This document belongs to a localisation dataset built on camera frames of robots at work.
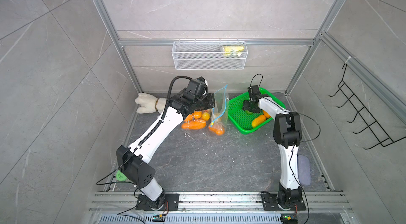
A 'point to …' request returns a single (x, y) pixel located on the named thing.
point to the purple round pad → (304, 170)
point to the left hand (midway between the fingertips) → (217, 98)
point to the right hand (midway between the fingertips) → (249, 107)
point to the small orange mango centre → (197, 114)
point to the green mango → (249, 112)
